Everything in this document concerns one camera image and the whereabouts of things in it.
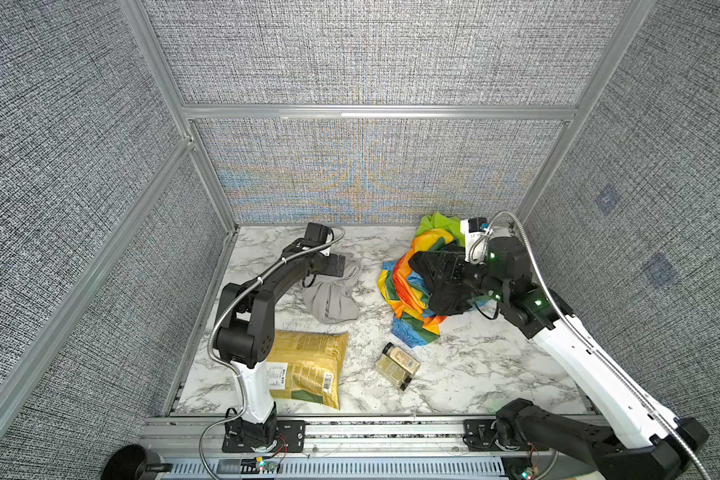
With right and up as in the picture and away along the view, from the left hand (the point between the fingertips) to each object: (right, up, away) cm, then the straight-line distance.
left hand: (325, 263), depth 98 cm
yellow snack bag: (-2, -27, -20) cm, 33 cm away
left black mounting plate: (-6, -43, -24) cm, 49 cm away
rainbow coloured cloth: (+25, -9, -5) cm, 27 cm away
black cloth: (+38, -9, -8) cm, 40 cm away
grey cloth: (+2, -10, -4) cm, 11 cm away
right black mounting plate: (+41, -41, -25) cm, 63 cm away
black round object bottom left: (-38, -42, -33) cm, 65 cm away
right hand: (+30, +3, -26) cm, 39 cm away
